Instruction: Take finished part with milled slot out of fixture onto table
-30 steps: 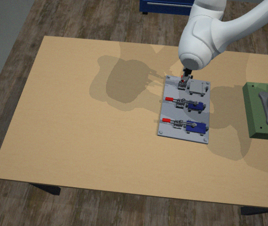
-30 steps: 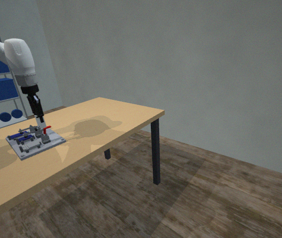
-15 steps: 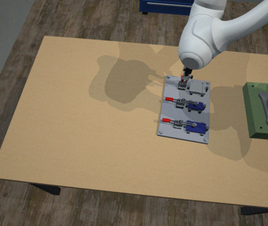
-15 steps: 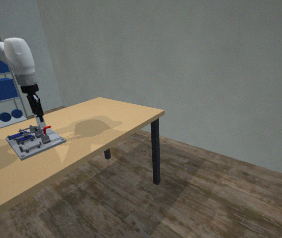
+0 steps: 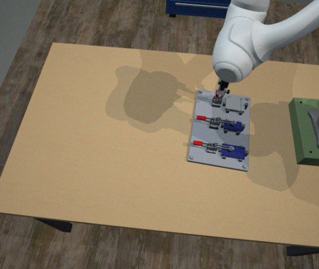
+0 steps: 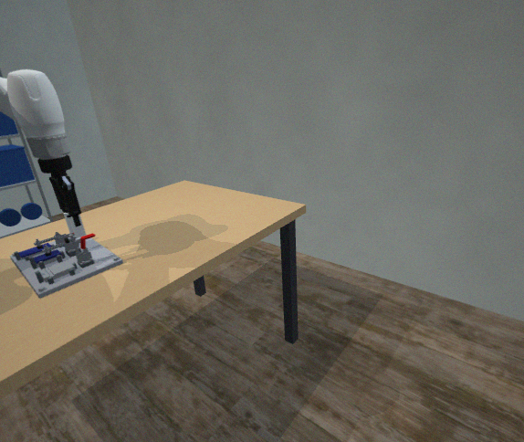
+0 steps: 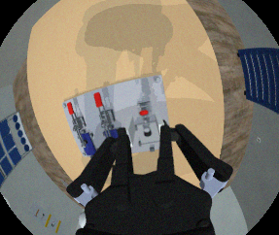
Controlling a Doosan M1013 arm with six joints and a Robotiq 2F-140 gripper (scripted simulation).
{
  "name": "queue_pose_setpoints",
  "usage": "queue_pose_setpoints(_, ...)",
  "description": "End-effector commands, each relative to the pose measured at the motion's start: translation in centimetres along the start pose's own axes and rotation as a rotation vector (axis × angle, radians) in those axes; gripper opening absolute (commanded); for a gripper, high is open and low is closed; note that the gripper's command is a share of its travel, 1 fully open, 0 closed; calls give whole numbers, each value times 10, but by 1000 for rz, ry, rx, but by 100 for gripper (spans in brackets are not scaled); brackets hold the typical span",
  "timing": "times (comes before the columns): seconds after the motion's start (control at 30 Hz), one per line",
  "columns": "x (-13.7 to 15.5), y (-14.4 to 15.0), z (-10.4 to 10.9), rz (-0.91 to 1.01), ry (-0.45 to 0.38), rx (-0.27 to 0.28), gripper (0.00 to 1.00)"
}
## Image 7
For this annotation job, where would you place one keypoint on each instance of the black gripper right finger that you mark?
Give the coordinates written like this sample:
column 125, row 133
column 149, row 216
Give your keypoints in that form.
column 215, row 173

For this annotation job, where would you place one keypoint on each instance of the dark blue metal block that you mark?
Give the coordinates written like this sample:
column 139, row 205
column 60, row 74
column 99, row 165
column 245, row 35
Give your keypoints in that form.
column 114, row 132

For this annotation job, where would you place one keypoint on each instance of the toggle clamp with red handle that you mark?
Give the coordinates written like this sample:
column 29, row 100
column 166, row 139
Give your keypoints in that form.
column 109, row 114
column 147, row 131
column 79, row 123

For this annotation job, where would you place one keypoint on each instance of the dark blue rectangular block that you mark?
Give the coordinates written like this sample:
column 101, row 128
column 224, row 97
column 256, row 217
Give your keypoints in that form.
column 90, row 149

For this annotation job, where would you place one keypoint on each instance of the grey fixture plate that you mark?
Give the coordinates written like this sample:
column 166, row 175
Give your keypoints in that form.
column 123, row 99

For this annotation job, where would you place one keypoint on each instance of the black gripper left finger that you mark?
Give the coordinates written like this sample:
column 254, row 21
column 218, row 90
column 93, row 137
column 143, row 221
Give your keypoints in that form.
column 93, row 178

